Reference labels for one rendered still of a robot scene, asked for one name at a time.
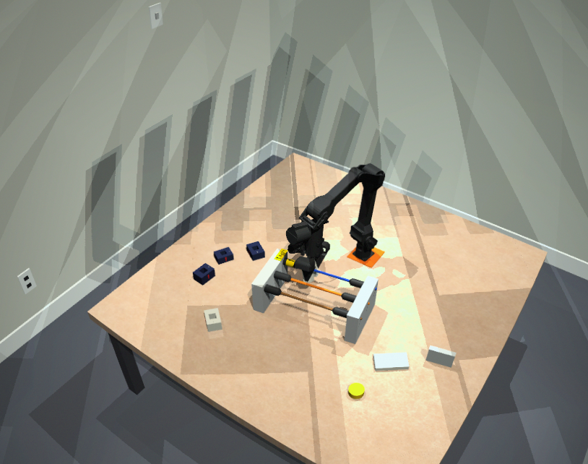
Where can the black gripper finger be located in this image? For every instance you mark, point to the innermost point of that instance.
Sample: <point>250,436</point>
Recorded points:
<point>307,275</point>
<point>320,259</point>

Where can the yellow short cylinder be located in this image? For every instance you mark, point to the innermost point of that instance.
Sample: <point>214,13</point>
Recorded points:
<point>356,390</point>

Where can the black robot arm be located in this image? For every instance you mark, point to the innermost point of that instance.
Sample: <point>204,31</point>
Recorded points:
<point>322,207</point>

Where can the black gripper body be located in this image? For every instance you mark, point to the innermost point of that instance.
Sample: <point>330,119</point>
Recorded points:
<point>313,249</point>

